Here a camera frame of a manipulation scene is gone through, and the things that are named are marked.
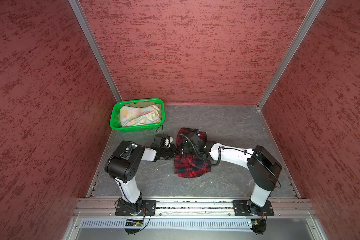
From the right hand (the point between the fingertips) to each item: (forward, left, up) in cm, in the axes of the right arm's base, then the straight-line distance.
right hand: (183, 151), depth 88 cm
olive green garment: (+38, +29, +3) cm, 49 cm away
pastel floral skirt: (+29, +37, 0) cm, 47 cm away
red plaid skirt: (-9, -2, -2) cm, 9 cm away
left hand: (+1, +1, -6) cm, 6 cm away
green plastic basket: (+25, +48, +1) cm, 54 cm away
